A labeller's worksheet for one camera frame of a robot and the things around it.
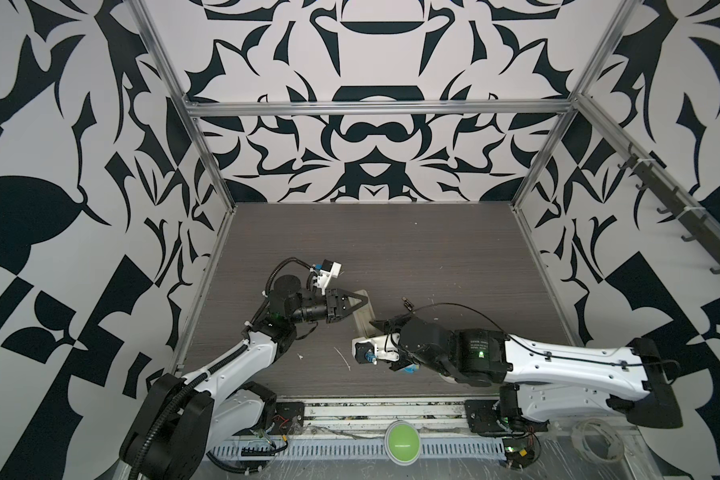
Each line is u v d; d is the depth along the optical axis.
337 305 0.66
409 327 0.51
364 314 0.70
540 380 0.47
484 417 0.74
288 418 0.73
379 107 0.92
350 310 0.70
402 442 0.70
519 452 0.71
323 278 0.73
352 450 0.65
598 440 0.72
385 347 0.54
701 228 0.55
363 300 0.72
